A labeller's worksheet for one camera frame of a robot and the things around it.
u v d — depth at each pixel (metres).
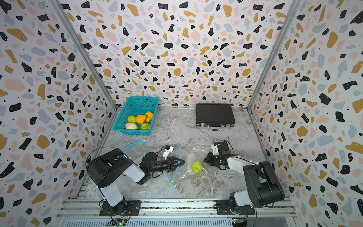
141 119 1.06
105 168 0.49
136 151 0.95
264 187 0.44
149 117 1.09
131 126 1.02
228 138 1.02
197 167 0.84
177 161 0.80
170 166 0.75
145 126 1.01
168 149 0.82
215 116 1.10
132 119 1.06
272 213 0.73
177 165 0.78
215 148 0.88
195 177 0.84
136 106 1.21
